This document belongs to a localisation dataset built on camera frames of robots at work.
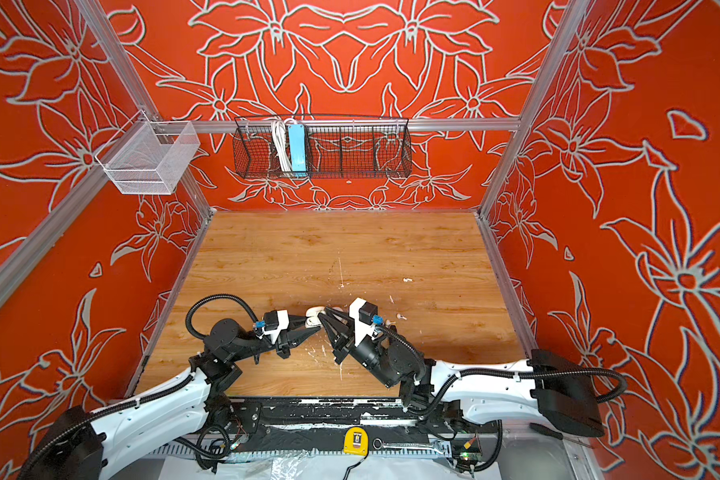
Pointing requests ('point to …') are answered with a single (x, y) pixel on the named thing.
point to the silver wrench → (379, 445)
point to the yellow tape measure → (356, 441)
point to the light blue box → (297, 148)
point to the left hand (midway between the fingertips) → (316, 321)
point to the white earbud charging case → (312, 319)
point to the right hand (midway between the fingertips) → (317, 316)
